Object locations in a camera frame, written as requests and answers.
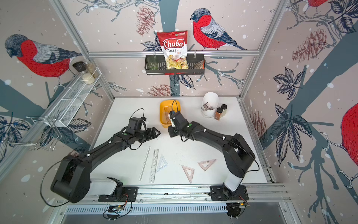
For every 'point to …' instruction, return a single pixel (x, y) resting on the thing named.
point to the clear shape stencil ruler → (154, 165)
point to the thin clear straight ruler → (144, 163)
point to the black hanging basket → (154, 65)
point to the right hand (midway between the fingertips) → (169, 130)
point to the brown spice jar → (218, 114)
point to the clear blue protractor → (168, 120)
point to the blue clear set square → (162, 158)
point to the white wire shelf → (64, 109)
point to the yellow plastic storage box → (176, 105)
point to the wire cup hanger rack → (43, 131)
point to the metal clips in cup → (206, 107)
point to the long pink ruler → (167, 110)
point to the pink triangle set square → (189, 177)
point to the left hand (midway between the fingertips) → (158, 131)
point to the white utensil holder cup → (212, 99)
